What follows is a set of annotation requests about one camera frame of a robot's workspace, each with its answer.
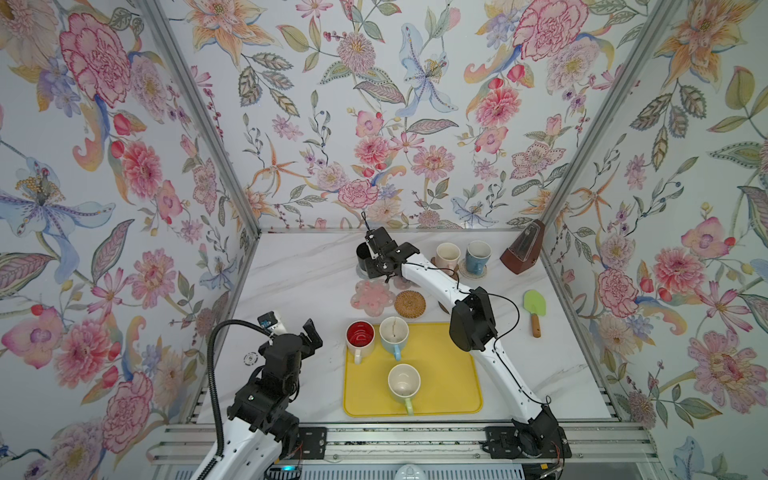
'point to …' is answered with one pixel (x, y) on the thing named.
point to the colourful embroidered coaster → (464, 272)
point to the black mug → (362, 253)
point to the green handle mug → (404, 381)
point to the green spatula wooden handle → (536, 329)
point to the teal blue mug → (477, 255)
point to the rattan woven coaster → (410, 304)
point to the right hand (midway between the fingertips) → (372, 265)
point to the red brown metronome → (524, 251)
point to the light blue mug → (394, 333)
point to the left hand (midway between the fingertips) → (304, 328)
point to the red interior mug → (360, 340)
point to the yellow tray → (451, 379)
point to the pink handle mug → (447, 257)
